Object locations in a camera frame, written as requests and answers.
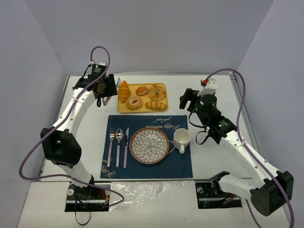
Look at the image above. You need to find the large orange striped croissant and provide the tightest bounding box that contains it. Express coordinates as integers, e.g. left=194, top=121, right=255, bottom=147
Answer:
left=118, top=81, right=131, bottom=104

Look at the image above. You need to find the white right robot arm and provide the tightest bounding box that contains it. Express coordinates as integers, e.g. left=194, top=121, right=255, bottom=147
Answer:
left=179, top=88, right=294, bottom=216

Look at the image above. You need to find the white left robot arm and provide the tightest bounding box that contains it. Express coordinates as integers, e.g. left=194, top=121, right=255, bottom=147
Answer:
left=40, top=61, right=118, bottom=188

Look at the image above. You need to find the curled brown croissant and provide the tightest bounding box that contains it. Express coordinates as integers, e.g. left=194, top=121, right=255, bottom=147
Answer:
left=148, top=84, right=166, bottom=101

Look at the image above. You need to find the small striped croissant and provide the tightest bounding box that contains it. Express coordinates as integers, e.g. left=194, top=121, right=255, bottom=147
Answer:
left=145, top=100, right=168, bottom=111

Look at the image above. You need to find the white ceramic cup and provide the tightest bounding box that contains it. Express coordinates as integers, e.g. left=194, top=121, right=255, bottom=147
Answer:
left=173, top=128, right=191, bottom=154

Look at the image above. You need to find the round glazed bun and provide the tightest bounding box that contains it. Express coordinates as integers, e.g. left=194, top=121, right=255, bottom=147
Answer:
left=135, top=86, right=149, bottom=96

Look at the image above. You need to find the yellow plastic tray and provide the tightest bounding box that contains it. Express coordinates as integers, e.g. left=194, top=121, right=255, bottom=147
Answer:
left=117, top=83, right=169, bottom=114

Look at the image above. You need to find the floral patterned ceramic plate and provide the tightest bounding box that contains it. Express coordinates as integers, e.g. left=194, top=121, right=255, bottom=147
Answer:
left=129, top=128, right=170, bottom=164

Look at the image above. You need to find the blue cloth placemat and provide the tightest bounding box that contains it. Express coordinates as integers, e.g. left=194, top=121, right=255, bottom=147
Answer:
left=100, top=115, right=193, bottom=180

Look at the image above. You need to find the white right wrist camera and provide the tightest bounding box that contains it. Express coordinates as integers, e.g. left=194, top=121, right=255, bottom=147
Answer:
left=198, top=78, right=217, bottom=96

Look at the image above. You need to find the sugared ring donut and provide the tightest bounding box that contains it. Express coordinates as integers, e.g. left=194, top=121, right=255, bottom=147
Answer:
left=126, top=96, right=143, bottom=110

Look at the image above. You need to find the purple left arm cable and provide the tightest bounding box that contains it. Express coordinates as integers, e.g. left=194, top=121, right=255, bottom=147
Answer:
left=19, top=46, right=125, bottom=208

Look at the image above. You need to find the silver spoon pink handle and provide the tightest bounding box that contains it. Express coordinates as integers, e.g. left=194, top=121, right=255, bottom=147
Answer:
left=115, top=128, right=124, bottom=167

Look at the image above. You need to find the silver fork pink handle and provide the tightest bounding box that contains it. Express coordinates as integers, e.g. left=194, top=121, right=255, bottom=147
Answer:
left=107, top=128, right=115, bottom=168

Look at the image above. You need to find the aluminium frame rail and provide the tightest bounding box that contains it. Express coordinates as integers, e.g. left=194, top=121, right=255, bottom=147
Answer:
left=229, top=72, right=264, bottom=157

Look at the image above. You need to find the silver knife pink handle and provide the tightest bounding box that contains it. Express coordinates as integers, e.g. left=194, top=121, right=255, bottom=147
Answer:
left=123, top=128, right=129, bottom=168

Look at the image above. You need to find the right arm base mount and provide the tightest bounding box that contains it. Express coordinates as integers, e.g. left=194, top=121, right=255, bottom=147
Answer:
left=195, top=181, right=242, bottom=209

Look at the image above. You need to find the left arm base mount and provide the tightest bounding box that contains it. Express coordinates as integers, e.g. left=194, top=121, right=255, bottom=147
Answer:
left=65, top=183, right=111, bottom=212

